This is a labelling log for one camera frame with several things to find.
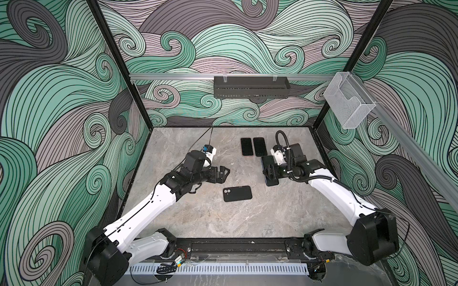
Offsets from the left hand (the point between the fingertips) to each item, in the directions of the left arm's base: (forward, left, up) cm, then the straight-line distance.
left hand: (222, 168), depth 75 cm
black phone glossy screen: (+30, -24, -22) cm, 44 cm away
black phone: (+6, -21, -2) cm, 22 cm away
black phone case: (-2, -8, -21) cm, 23 cm away
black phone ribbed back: (+29, -15, -21) cm, 39 cm away
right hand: (+4, -23, -7) cm, 24 cm away
